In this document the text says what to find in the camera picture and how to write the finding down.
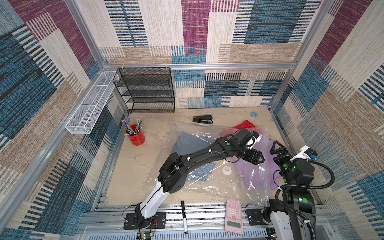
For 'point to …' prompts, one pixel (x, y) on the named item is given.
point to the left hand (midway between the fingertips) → (260, 158)
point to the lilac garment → (263, 176)
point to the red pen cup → (138, 139)
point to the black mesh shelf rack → (146, 88)
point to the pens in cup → (138, 128)
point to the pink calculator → (233, 220)
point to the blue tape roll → (254, 114)
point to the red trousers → (245, 124)
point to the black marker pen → (184, 220)
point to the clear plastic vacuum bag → (235, 179)
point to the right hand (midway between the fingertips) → (278, 149)
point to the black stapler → (204, 119)
